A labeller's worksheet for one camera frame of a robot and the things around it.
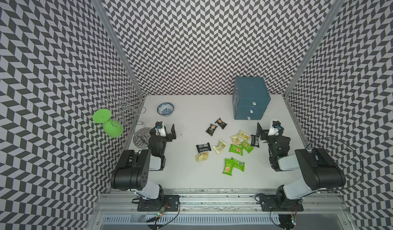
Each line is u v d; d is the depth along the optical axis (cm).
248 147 91
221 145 90
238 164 85
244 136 96
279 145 67
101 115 67
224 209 72
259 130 86
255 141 92
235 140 93
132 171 44
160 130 76
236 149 91
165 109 109
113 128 75
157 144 69
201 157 87
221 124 100
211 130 99
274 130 76
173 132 86
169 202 73
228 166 83
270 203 73
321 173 44
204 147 91
